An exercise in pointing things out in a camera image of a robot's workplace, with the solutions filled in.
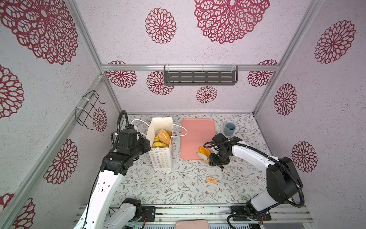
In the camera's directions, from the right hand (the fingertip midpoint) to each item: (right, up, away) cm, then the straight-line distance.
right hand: (213, 161), depth 86 cm
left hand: (-36, +12, -14) cm, 41 cm away
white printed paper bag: (-30, +4, -10) cm, 32 cm away
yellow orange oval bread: (-4, +5, +8) cm, 11 cm away
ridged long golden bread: (-31, +12, -9) cm, 35 cm away
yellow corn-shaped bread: (-34, +14, -1) cm, 37 cm away
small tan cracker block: (-1, -11, -1) cm, 11 cm away
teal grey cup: (+15, +20, +17) cm, 31 cm away
